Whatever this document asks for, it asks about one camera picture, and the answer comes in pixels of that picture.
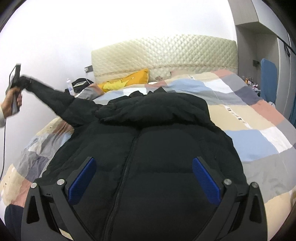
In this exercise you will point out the black puffer jacket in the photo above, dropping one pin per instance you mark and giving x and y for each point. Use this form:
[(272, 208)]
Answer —
[(144, 187)]

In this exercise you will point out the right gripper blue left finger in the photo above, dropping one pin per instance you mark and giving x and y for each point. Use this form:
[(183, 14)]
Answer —
[(79, 180)]

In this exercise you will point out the black bag on nightstand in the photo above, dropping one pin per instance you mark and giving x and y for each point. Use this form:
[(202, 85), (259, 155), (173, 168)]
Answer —
[(79, 84)]

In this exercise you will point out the plaid patchwork duvet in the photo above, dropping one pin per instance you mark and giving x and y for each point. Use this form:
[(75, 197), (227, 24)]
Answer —
[(263, 138)]

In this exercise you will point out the blue chair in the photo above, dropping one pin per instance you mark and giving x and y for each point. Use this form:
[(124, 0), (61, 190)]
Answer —
[(268, 79)]

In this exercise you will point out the wall power outlet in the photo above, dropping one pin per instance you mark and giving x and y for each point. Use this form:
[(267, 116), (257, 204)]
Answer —
[(88, 69)]

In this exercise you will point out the white spray bottle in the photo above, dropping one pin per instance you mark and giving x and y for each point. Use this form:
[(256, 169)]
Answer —
[(70, 87)]

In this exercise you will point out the person's left hand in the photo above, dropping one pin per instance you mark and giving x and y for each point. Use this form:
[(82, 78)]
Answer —
[(6, 106)]

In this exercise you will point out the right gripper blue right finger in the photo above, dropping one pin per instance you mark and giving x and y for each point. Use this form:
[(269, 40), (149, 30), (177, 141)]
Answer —
[(209, 180)]

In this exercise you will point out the yellow pillow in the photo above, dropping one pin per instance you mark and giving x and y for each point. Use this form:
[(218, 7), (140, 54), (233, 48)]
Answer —
[(139, 77)]

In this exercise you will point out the grey wardrobe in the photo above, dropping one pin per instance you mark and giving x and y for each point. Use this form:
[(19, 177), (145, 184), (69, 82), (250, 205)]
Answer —
[(261, 37)]

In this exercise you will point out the cream quilted headboard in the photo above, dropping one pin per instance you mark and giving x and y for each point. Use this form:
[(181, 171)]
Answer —
[(163, 55)]

